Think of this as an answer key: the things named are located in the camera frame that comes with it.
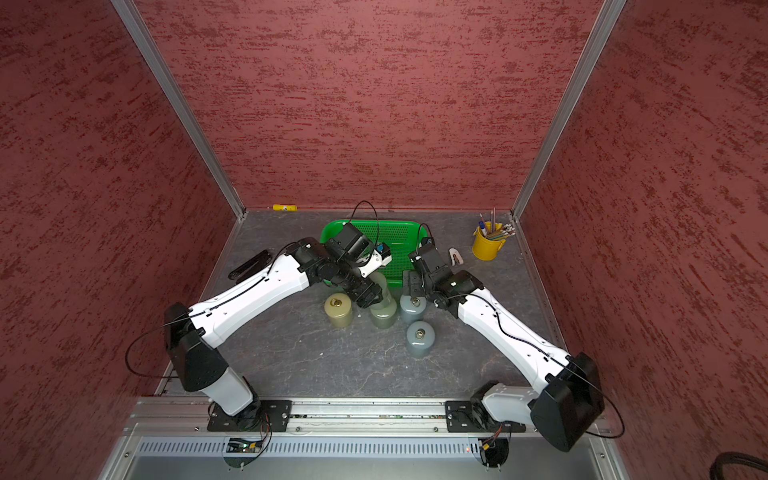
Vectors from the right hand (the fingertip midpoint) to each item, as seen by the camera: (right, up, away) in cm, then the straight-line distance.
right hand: (420, 283), depth 81 cm
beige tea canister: (-24, -8, +4) cm, 25 cm away
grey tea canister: (0, -15, -2) cm, 15 cm away
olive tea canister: (-11, -9, +3) cm, 14 cm away
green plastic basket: (-5, +13, +26) cm, 30 cm away
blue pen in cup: (+24, +16, +22) cm, 36 cm away
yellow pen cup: (+24, +9, +21) cm, 33 cm away
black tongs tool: (-56, +4, +21) cm, 60 cm away
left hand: (-15, -2, -5) cm, 16 cm away
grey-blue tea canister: (-2, -8, +4) cm, 9 cm away
